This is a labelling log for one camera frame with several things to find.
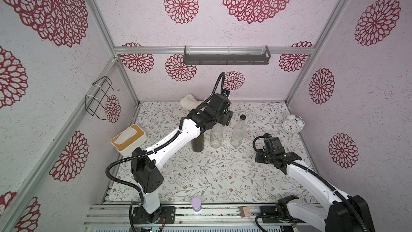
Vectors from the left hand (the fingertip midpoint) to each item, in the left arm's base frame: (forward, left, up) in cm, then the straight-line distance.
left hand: (222, 111), depth 78 cm
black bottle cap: (-1, -10, -2) cm, 10 cm away
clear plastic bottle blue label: (+5, -13, -27) cm, 31 cm away
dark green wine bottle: (-7, +12, -19) cm, 24 cm away
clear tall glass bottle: (+3, +2, -26) cm, 26 cm away
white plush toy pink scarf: (+23, +19, -17) cm, 34 cm away
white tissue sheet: (-1, +56, -21) cm, 60 cm away
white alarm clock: (+5, -45, -19) cm, 49 cm away
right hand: (-12, -20, -20) cm, 30 cm away
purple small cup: (-38, +12, -17) cm, 43 cm away
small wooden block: (-39, -10, -24) cm, 47 cm away
